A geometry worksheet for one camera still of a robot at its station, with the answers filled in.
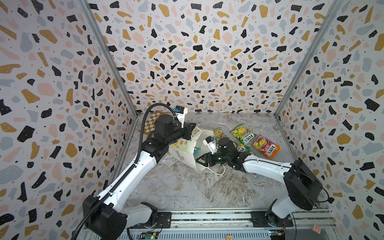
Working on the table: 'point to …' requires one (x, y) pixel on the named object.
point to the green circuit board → (148, 235)
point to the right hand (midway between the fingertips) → (196, 157)
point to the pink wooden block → (316, 229)
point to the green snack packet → (242, 139)
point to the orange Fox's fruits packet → (266, 146)
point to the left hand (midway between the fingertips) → (195, 121)
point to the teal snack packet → (196, 150)
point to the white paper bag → (188, 150)
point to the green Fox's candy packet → (243, 129)
